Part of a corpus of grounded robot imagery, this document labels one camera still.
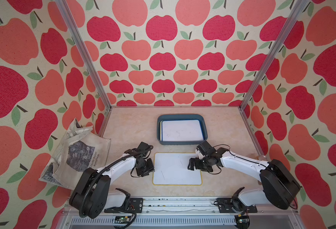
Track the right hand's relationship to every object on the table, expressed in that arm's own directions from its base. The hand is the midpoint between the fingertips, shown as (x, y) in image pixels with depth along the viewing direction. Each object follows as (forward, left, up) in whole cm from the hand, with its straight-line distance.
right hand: (194, 171), depth 85 cm
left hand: (-4, +24, +1) cm, 25 cm away
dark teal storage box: (+40, -6, +5) cm, 41 cm away
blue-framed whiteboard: (+29, +9, +1) cm, 30 cm away
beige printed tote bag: (+1, +67, +14) cm, 69 cm away
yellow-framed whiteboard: (0, +14, -2) cm, 14 cm away
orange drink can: (+8, -37, +9) cm, 39 cm away
